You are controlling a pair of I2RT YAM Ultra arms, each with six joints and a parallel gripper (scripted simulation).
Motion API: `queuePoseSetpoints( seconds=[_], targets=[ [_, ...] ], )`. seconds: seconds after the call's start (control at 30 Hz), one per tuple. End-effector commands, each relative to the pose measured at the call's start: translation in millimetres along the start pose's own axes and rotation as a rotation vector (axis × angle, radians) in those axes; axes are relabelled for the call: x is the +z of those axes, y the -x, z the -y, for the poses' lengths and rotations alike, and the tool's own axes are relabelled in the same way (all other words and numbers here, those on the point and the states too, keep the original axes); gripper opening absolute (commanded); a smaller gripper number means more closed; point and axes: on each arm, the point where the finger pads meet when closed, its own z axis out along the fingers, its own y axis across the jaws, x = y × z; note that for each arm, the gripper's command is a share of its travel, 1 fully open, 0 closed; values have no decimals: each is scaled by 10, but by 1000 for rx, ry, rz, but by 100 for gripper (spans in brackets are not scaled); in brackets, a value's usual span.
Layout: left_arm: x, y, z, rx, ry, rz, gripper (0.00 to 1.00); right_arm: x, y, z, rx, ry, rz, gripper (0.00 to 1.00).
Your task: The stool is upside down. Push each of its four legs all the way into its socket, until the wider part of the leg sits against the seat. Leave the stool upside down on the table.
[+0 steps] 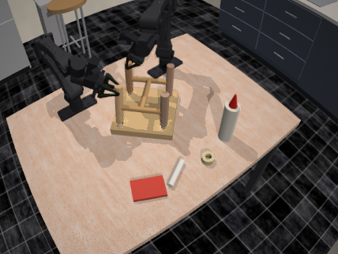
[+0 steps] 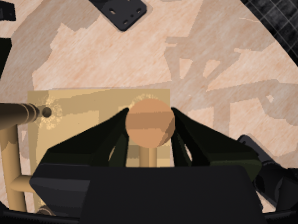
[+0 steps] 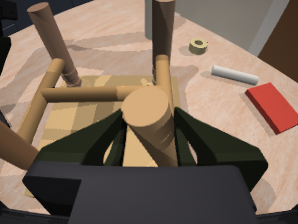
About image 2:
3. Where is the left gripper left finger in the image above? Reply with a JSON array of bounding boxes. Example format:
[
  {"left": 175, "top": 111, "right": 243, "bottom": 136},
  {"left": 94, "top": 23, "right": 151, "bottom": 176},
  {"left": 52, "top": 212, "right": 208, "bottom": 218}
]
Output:
[{"left": 39, "top": 107, "right": 129, "bottom": 167}]

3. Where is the tan wooden stool seat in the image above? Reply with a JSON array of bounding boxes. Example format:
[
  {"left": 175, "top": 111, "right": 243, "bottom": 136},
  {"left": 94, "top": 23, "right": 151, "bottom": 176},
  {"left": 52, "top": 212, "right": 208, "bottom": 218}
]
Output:
[{"left": 27, "top": 89, "right": 170, "bottom": 175}]

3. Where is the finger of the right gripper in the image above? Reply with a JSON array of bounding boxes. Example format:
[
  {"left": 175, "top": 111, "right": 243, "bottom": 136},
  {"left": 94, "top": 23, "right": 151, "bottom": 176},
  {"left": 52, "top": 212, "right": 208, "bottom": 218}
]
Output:
[{"left": 0, "top": 37, "right": 12, "bottom": 79}]

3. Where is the brown wooden stool leg frame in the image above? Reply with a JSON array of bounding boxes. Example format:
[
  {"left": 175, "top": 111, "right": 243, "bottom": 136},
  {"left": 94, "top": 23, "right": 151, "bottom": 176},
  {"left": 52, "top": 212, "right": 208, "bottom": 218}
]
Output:
[{"left": 0, "top": 98, "right": 175, "bottom": 212}]

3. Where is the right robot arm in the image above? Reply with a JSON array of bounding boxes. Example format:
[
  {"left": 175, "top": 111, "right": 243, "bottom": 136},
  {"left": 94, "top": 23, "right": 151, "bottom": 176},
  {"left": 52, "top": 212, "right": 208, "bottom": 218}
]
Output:
[{"left": 89, "top": 0, "right": 147, "bottom": 32}]

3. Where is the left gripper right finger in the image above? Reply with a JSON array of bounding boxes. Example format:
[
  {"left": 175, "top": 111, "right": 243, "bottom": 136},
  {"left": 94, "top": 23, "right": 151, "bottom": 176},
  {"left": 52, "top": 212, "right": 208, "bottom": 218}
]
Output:
[{"left": 171, "top": 107, "right": 262, "bottom": 182}]

